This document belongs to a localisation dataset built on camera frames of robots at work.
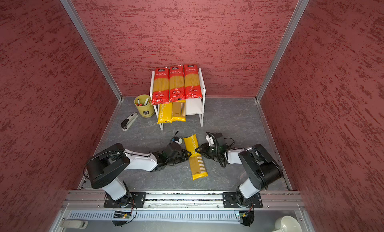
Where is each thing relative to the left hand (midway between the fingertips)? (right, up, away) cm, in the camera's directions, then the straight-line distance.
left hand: (190, 157), depth 88 cm
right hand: (+3, +2, +1) cm, 4 cm away
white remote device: (-48, -23, -23) cm, 58 cm away
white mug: (+43, -20, -26) cm, 54 cm away
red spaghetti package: (-15, +41, -10) cm, 45 cm away
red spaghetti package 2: (+1, +44, -7) cm, 45 cm away
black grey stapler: (-44, +20, +12) cm, 50 cm away
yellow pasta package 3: (+4, -5, -5) cm, 8 cm away
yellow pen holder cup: (-34, +33, +15) cm, 50 cm away
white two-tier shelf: (+2, +31, +6) cm, 32 cm away
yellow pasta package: (-15, +27, 0) cm, 31 cm away
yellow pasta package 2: (-7, +28, +2) cm, 29 cm away
